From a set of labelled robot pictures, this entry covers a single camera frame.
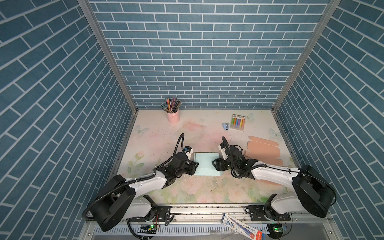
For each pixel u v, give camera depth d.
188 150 0.77
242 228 0.69
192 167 0.76
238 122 1.12
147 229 0.72
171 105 1.08
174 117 1.07
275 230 0.70
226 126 1.08
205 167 0.85
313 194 0.43
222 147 0.80
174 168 0.66
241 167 0.67
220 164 0.77
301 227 0.70
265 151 0.97
